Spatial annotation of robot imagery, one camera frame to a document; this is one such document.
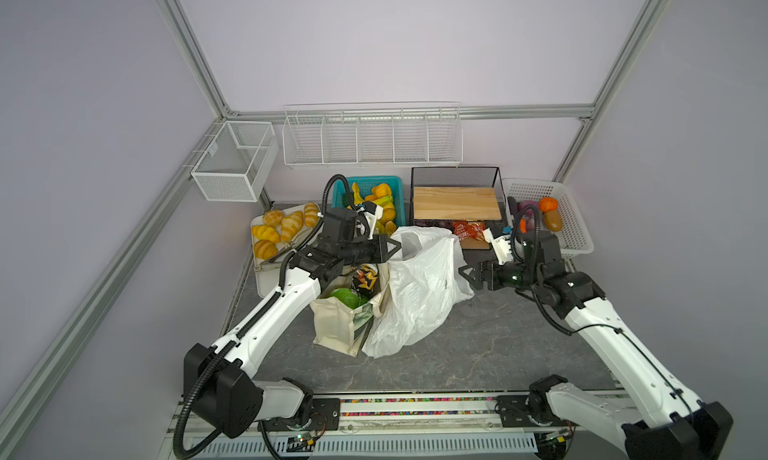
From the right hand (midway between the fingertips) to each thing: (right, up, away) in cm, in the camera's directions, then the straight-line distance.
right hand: (471, 270), depth 74 cm
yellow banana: (-23, +20, +34) cm, 46 cm away
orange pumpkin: (+39, +20, +37) cm, 57 cm away
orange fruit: (-25, +25, +38) cm, 52 cm away
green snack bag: (-31, -8, +4) cm, 33 cm away
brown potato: (+39, +14, +34) cm, 53 cm away
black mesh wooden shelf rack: (+6, +20, +27) cm, 34 cm away
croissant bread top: (-65, +15, +37) cm, 77 cm away
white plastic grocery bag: (-12, -2, -9) cm, 16 cm away
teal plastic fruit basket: (-31, +29, +44) cm, 61 cm away
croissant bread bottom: (-64, +3, +27) cm, 70 cm away
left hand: (-18, +5, -1) cm, 18 cm away
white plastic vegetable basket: (+44, +8, +30) cm, 53 cm away
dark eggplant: (+27, +19, +40) cm, 52 cm away
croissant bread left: (-68, +9, +34) cm, 76 cm away
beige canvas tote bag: (-34, -15, +2) cm, 37 cm away
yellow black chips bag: (-28, -3, +6) cm, 28 cm away
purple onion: (+32, +17, +38) cm, 52 cm away
